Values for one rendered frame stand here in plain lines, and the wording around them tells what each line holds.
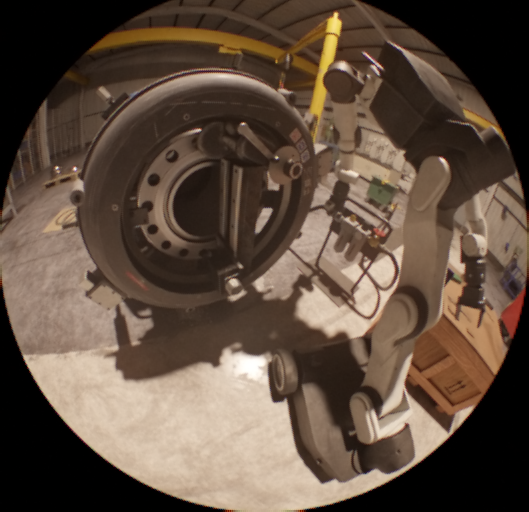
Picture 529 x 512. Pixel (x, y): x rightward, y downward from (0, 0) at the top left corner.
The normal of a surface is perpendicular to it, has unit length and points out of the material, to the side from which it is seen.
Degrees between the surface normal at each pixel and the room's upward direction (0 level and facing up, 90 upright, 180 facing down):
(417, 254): 90
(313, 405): 0
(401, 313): 90
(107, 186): 90
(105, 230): 90
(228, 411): 0
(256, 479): 0
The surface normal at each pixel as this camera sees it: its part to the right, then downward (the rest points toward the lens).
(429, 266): -0.98, -0.05
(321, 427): 0.17, -0.77
